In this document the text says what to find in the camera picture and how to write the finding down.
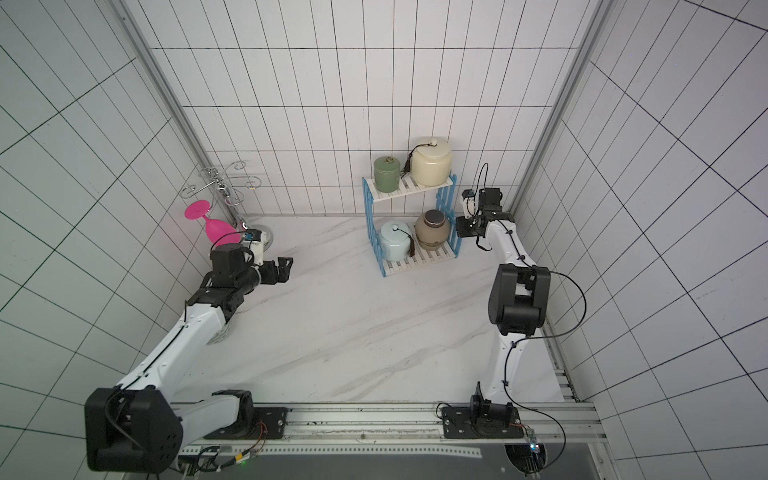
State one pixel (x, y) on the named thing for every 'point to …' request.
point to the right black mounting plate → (457, 424)
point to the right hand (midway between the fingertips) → (448, 221)
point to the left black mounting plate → (255, 423)
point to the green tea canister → (387, 173)
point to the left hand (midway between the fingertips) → (276, 264)
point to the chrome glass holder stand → (221, 184)
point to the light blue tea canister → (395, 240)
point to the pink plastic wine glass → (219, 232)
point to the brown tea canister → (432, 229)
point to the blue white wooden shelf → (446, 202)
